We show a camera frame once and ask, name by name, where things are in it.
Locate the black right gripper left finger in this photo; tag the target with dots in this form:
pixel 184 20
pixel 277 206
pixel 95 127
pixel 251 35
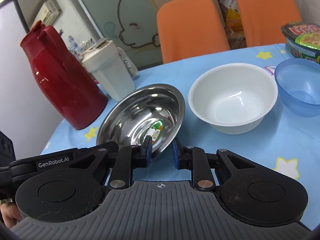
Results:
pixel 111 166

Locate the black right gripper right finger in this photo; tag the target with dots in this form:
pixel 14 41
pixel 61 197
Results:
pixel 201 164

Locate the stainless steel bowl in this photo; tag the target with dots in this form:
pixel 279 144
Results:
pixel 156 110

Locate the white ribbed bowl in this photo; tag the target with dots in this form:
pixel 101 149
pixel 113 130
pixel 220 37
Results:
pixel 233 98

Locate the blue plastic bowl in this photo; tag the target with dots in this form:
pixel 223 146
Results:
pixel 298 86

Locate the person's left hand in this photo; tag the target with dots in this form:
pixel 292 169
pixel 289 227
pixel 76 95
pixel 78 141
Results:
pixel 11 214

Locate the red thermos jug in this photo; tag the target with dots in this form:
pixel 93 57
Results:
pixel 61 77

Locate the blue cartoon tablecloth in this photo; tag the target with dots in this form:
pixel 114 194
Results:
pixel 283 141

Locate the white lidded cup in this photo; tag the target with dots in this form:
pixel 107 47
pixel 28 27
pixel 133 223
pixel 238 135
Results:
pixel 102 60

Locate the white board panel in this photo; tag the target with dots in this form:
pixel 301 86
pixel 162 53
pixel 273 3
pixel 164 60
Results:
pixel 14 79

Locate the left orange chair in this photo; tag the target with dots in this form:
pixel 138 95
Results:
pixel 190 28

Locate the orange chair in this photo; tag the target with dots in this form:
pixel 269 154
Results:
pixel 190 28
pixel 262 20

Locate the green instant noodle cup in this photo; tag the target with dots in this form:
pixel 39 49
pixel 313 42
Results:
pixel 303 39

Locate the white air conditioner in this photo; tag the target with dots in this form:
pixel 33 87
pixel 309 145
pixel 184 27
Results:
pixel 48 13

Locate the right orange chair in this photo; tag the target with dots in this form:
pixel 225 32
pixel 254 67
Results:
pixel 262 20

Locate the yellow snack bag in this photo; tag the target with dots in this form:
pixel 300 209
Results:
pixel 231 14

